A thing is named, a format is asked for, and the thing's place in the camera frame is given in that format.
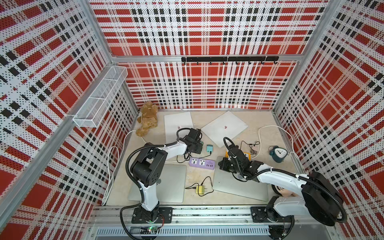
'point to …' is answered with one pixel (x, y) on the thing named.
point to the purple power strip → (202, 163)
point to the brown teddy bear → (148, 118)
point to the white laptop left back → (173, 122)
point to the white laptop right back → (226, 125)
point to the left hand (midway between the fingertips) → (200, 146)
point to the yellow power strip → (247, 154)
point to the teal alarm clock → (278, 154)
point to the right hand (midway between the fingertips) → (220, 163)
